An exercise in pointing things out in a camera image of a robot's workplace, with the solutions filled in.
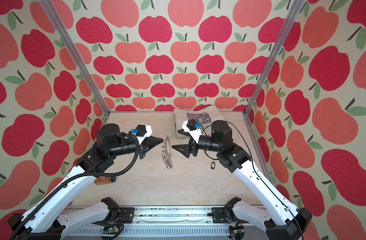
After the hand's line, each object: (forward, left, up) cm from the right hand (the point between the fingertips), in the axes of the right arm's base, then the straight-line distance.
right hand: (181, 136), depth 62 cm
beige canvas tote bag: (+41, -12, -28) cm, 51 cm away
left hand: (-4, +7, +1) cm, 8 cm away
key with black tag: (+6, -19, -37) cm, 42 cm away
